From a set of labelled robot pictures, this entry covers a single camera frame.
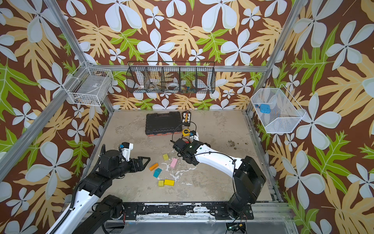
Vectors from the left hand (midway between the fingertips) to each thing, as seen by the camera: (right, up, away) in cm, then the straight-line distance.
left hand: (144, 158), depth 75 cm
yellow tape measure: (+22, +12, +30) cm, 39 cm away
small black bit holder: (+22, +23, +40) cm, 51 cm away
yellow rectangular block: (+12, -16, +9) cm, 22 cm away
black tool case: (0, +17, +35) cm, 39 cm away
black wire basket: (+12, +50, +23) cm, 56 cm away
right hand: (+31, +3, +9) cm, 33 cm away
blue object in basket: (+70, +27, +11) cm, 76 cm away
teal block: (+4, -12, +12) cm, 17 cm away
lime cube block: (+9, -3, +17) cm, 19 cm away
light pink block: (+14, -7, +16) cm, 22 cm away
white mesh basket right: (+74, +26, +8) cm, 79 cm away
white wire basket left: (-37, +40, +11) cm, 56 cm away
